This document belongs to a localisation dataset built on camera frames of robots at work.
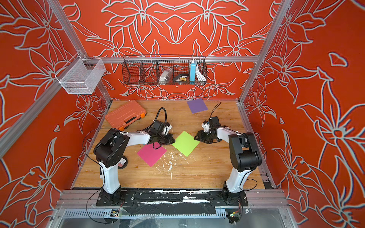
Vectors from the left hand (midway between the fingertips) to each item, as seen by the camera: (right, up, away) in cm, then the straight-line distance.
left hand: (176, 140), depth 95 cm
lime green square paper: (+7, -3, +2) cm, 8 cm away
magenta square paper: (-16, -8, -7) cm, 19 cm away
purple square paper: (+17, +25, +23) cm, 38 cm away
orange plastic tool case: (-38, +17, +9) cm, 43 cm away
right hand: (+13, +1, -1) cm, 13 cm away
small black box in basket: (+3, +41, -8) cm, 42 cm away
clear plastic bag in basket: (-7, +43, -4) cm, 44 cm away
